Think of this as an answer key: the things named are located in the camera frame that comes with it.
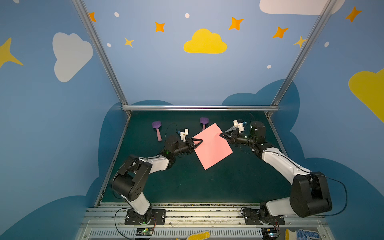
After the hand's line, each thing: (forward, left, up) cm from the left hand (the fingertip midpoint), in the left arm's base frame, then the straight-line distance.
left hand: (203, 143), depth 82 cm
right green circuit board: (-39, -32, -19) cm, 54 cm away
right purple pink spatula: (+32, -3, -17) cm, 36 cm away
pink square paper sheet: (-1, -6, -2) cm, 7 cm away
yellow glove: (-41, +3, -18) cm, 45 cm away
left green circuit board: (-39, +29, -20) cm, 53 cm away
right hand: (+3, -9, +5) cm, 11 cm away
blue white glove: (-40, -47, -18) cm, 64 cm away
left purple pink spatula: (+28, +34, -18) cm, 48 cm away
